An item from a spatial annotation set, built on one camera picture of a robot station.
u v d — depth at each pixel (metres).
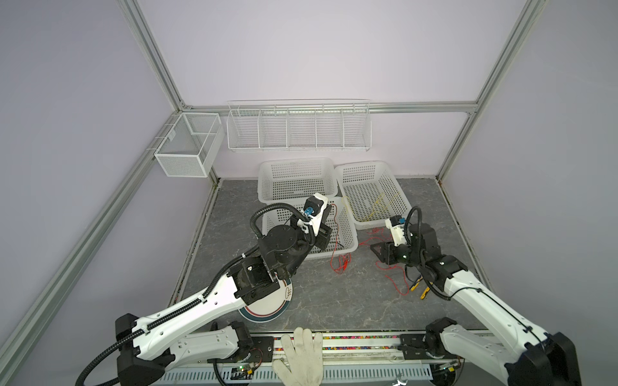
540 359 0.38
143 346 0.39
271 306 0.81
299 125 1.00
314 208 0.47
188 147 0.95
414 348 0.72
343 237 0.99
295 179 1.20
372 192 1.16
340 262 0.94
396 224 0.72
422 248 0.61
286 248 0.42
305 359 0.72
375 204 1.09
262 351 0.74
